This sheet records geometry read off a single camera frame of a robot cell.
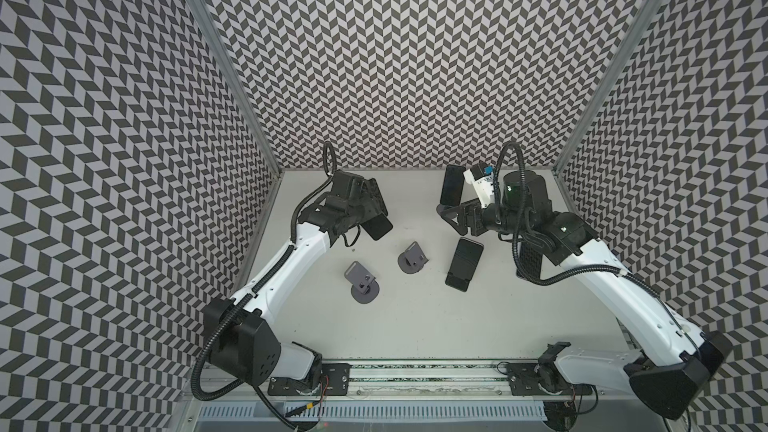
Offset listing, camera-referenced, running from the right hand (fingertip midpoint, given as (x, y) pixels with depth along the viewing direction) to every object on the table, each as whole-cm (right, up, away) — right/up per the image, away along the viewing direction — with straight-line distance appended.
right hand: (451, 220), depth 69 cm
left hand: (-20, +3, +12) cm, 24 cm away
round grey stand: (-8, -13, +20) cm, 25 cm away
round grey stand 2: (-22, -20, +13) cm, 33 cm away
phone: (-19, -3, +15) cm, 24 cm away
